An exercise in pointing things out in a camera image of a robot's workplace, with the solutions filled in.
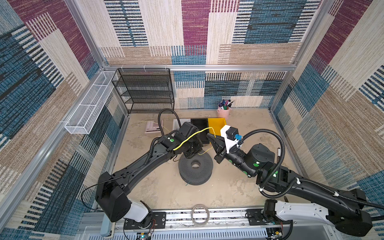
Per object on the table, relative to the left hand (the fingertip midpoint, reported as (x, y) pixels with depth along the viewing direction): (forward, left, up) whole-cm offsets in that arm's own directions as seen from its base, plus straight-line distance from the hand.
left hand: (205, 146), depth 76 cm
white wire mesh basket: (+7, +57, +12) cm, 59 cm away
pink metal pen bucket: (+35, -16, -14) cm, 41 cm away
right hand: (-7, 0, +18) cm, 20 cm away
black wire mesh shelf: (+51, +40, -4) cm, 65 cm away
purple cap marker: (+39, -14, -9) cm, 43 cm away
